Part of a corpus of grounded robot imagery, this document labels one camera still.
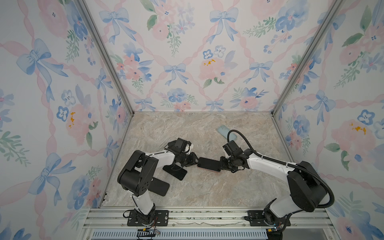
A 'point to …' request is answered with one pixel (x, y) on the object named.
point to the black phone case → (159, 187)
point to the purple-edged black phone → (209, 163)
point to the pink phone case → (208, 169)
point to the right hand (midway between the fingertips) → (219, 165)
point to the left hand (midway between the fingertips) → (199, 161)
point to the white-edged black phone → (176, 170)
